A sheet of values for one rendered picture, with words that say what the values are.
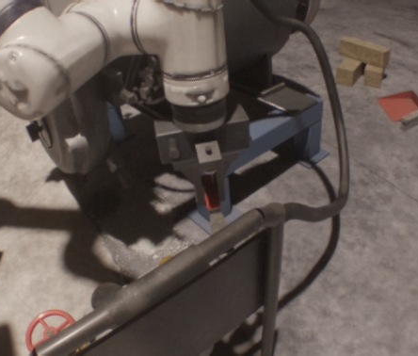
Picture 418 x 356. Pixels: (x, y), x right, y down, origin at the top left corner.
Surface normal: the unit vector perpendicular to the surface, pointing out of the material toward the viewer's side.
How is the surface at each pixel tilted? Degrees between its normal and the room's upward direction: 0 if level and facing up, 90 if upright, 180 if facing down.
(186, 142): 90
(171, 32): 90
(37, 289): 0
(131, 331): 90
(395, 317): 0
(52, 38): 51
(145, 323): 90
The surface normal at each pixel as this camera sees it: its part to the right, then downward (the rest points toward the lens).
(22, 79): -0.13, 0.61
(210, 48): 0.55, 0.48
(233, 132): 0.18, 0.61
